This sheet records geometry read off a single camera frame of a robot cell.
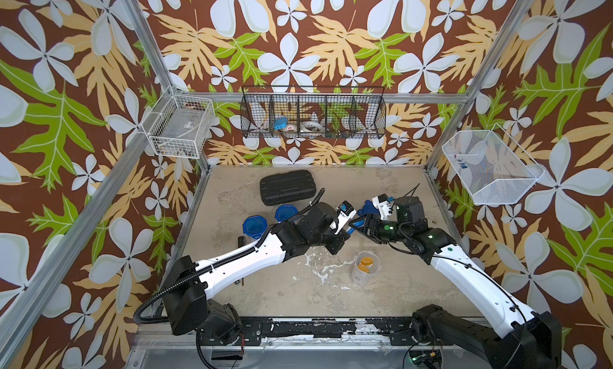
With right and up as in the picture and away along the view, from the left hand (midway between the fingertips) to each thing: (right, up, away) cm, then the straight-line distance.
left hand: (348, 231), depth 74 cm
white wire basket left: (-60, +37, +12) cm, 72 cm away
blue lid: (-21, +5, +12) cm, 25 cm away
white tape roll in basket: (-10, +40, +24) cm, 48 cm away
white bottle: (+5, -12, +2) cm, 13 cm away
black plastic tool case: (-21, +15, +31) cm, 40 cm away
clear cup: (+6, -17, +6) cm, 19 cm away
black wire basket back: (-10, +46, +24) cm, 53 cm away
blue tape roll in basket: (-24, +41, +22) cm, 52 cm away
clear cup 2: (-21, +5, +12) cm, 25 cm away
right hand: (+1, +2, +1) cm, 2 cm away
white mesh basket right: (+52, +21, +8) cm, 57 cm away
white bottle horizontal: (+7, -10, +3) cm, 13 cm away
